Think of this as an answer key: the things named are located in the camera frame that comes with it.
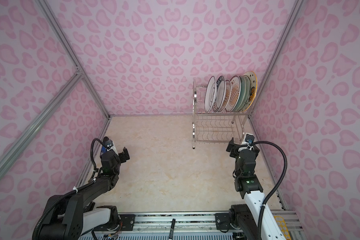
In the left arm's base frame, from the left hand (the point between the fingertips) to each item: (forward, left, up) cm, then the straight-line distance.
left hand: (117, 147), depth 88 cm
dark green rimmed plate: (+18, -60, +23) cm, 66 cm away
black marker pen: (-40, -32, -12) cm, 53 cm away
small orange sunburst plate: (+16, -63, +23) cm, 69 cm away
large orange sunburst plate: (+17, -67, +24) cm, 73 cm away
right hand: (-5, -68, +13) cm, 70 cm away
